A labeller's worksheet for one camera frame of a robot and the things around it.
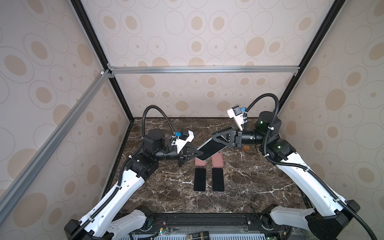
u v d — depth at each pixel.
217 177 0.90
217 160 0.97
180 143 0.52
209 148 0.56
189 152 0.55
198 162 0.97
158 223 0.73
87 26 0.73
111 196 0.41
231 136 0.52
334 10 0.69
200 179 0.89
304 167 0.43
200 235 0.68
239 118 0.53
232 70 1.68
